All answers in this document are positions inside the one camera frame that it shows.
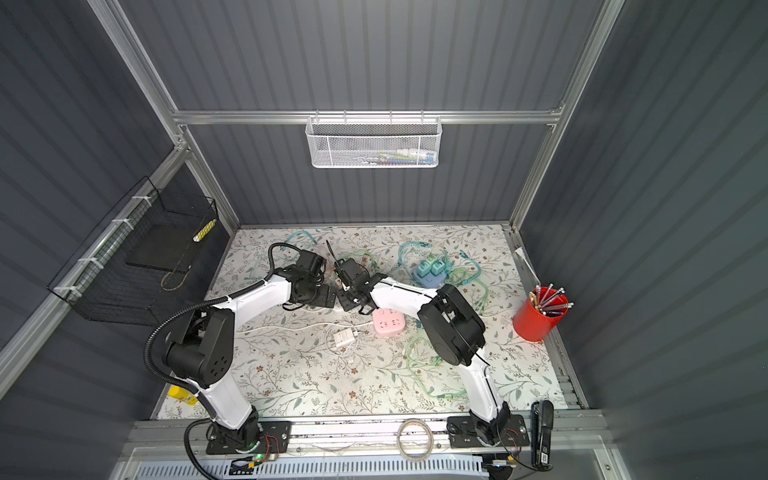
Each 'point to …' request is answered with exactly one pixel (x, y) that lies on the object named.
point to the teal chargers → (431, 264)
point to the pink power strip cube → (388, 321)
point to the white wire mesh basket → (373, 142)
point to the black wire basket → (145, 248)
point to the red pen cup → (540, 312)
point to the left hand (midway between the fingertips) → (321, 296)
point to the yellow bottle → (182, 395)
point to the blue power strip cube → (430, 280)
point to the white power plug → (343, 337)
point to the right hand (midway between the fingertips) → (350, 297)
